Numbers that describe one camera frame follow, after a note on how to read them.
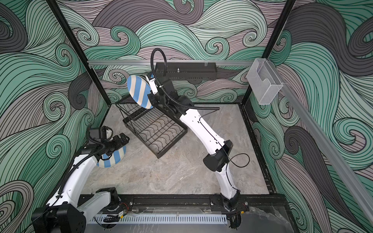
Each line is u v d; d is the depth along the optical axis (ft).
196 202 2.44
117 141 2.34
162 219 2.49
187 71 2.97
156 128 3.40
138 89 2.45
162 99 1.70
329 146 1.68
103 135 2.10
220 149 1.56
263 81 2.57
